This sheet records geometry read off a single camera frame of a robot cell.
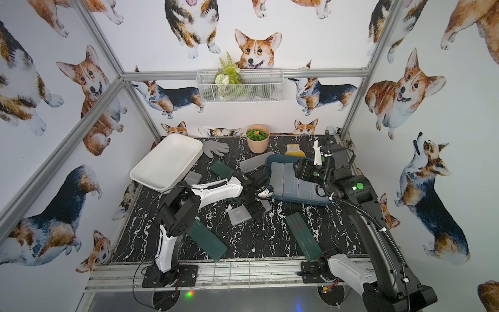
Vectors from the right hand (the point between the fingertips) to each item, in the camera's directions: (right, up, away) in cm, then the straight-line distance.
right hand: (299, 164), depth 68 cm
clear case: (-49, -9, +32) cm, 59 cm away
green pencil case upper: (-35, -5, +38) cm, 52 cm away
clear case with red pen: (-23, -24, +21) cm, 39 cm away
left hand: (-15, -21, +23) cm, 34 cm away
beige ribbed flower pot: (-16, +13, +38) cm, 43 cm away
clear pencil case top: (-20, -2, +39) cm, 44 cm away
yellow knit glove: (+6, +6, +45) cm, 46 cm away
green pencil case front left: (-36, -33, +13) cm, 51 cm away
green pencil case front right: (+4, -32, +14) cm, 35 cm away
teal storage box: (+3, +1, +37) cm, 38 cm away
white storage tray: (-66, -2, +38) cm, 76 cm away
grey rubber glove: (-44, +8, +45) cm, 63 cm away
